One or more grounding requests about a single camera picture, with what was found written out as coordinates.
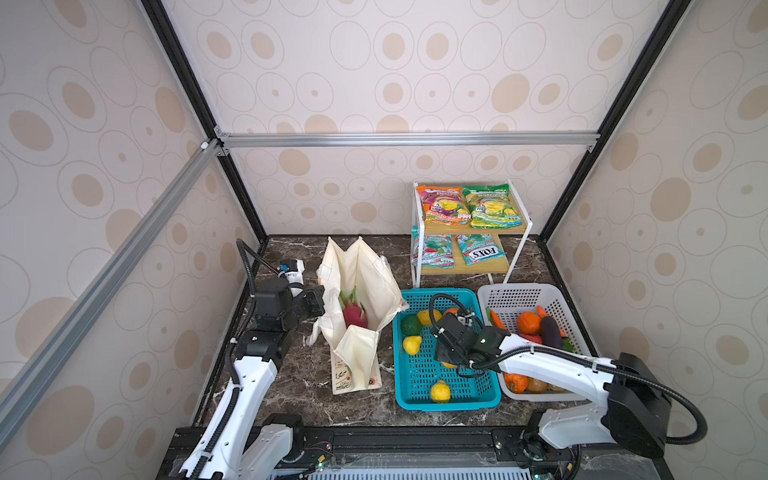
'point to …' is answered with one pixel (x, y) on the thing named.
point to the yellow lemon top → (424, 317)
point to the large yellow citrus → (450, 366)
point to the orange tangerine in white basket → (528, 323)
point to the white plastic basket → (540, 315)
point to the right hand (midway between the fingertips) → (443, 349)
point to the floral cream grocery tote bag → (356, 363)
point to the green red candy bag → (437, 250)
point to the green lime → (411, 325)
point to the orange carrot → (497, 321)
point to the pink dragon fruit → (353, 314)
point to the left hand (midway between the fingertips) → (331, 284)
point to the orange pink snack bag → (443, 205)
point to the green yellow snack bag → (492, 207)
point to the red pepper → (535, 339)
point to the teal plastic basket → (422, 382)
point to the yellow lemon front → (441, 392)
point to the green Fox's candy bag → (478, 248)
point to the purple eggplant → (551, 334)
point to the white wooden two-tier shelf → (510, 240)
